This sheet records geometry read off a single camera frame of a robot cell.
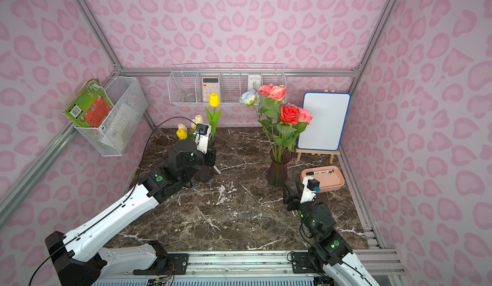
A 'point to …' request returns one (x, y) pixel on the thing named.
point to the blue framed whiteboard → (328, 111)
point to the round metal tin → (189, 97)
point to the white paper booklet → (120, 129)
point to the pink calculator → (209, 85)
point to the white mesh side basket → (130, 105)
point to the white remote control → (254, 81)
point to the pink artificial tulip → (181, 126)
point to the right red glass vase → (277, 168)
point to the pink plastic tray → (330, 177)
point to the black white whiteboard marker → (311, 173)
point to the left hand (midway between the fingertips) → (213, 140)
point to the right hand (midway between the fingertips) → (288, 182)
